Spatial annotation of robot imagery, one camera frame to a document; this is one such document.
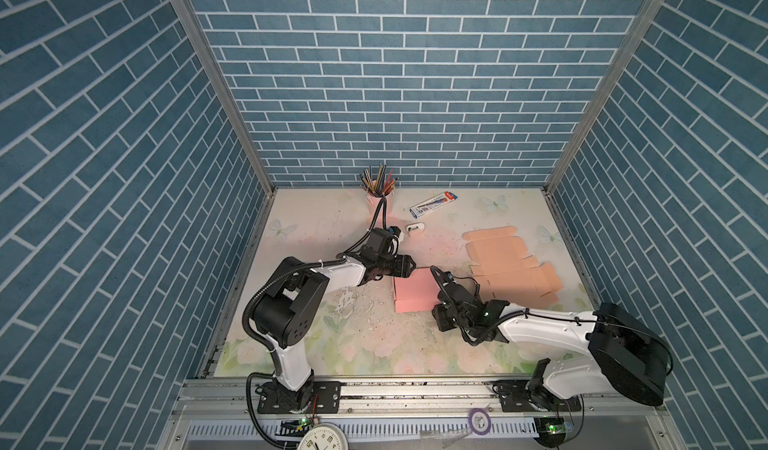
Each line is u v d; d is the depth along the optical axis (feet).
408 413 2.38
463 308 2.15
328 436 2.15
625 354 1.41
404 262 2.77
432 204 3.78
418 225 3.53
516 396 2.41
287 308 1.58
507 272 3.24
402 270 2.76
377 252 2.46
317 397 2.40
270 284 1.48
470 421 2.32
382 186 3.55
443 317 2.53
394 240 2.58
